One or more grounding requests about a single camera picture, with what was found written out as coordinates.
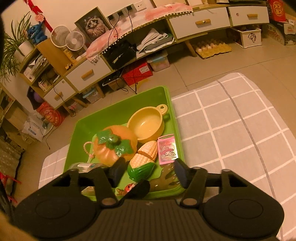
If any wooden shelf unit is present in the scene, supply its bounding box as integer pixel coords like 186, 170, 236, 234
18, 38, 79, 112

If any black bag on shelf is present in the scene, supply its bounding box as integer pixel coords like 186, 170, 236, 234
102, 40, 136, 70

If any green plastic bin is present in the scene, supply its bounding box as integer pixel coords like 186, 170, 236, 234
64, 86, 184, 199

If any wooden tv cabinet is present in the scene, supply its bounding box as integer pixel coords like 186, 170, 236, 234
65, 1, 269, 93

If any pink checked cloth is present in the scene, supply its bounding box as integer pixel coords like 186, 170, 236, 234
86, 3, 193, 62

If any clear storage box blue lid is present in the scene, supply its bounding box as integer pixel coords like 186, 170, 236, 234
147, 51, 170, 72

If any grey checked table cloth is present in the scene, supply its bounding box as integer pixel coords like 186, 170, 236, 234
39, 72, 295, 240

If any brown toy piece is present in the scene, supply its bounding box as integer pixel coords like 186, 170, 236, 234
149, 163, 180, 192

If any red cardboard box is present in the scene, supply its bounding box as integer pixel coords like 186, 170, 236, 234
121, 59, 153, 86

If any orange toy pumpkin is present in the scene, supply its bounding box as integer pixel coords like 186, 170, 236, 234
93, 125, 137, 167

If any pink cartoon card pack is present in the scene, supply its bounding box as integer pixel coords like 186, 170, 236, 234
157, 134, 178, 165

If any red gift box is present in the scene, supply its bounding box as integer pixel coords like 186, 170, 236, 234
267, 0, 286, 22

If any white patterned storage box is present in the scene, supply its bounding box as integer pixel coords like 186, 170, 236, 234
230, 26, 262, 49

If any cat picture frame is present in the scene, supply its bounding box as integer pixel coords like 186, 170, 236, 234
75, 7, 111, 43

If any egg carton tray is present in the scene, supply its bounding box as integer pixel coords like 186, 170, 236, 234
193, 39, 232, 59

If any clear cotton swab box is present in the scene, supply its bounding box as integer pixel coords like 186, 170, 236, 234
68, 162, 108, 173

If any stack of papers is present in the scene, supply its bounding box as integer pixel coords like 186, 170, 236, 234
136, 28, 175, 58

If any toy corn cob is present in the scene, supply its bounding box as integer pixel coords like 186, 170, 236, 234
127, 141, 158, 183

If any potted green plant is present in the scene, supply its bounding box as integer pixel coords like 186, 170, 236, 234
1, 12, 31, 83

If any orange round tin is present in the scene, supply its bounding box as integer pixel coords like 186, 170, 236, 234
36, 102, 65, 127

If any blue stitch plush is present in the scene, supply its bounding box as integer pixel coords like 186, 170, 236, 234
27, 22, 48, 45

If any yellow toy pot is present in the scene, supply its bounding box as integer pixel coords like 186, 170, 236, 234
127, 104, 168, 144

